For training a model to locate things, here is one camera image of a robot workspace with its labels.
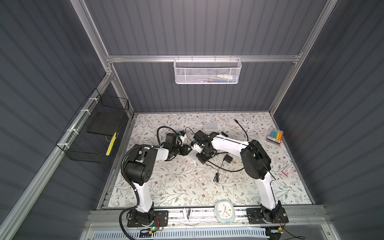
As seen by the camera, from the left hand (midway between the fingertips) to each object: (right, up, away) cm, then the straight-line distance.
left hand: (190, 149), depth 98 cm
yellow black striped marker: (-36, +8, -29) cm, 47 cm away
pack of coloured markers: (+60, +8, +6) cm, 61 cm away
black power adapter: (+16, -15, -12) cm, 25 cm away
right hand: (+8, -7, -4) cm, 11 cm away
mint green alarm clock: (+18, -27, -25) cm, 41 cm away
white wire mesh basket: (+13, +62, +25) cm, 68 cm away
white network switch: (+15, +16, +13) cm, 25 cm away
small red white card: (+59, -11, -10) cm, 61 cm away
